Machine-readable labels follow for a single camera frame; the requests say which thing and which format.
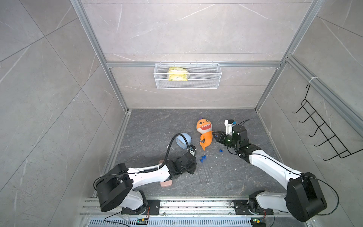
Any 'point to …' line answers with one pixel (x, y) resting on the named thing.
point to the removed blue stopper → (220, 151)
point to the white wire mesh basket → (201, 76)
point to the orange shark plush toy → (204, 126)
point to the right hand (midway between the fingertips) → (213, 133)
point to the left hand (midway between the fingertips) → (195, 160)
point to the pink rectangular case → (168, 182)
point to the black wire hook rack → (342, 151)
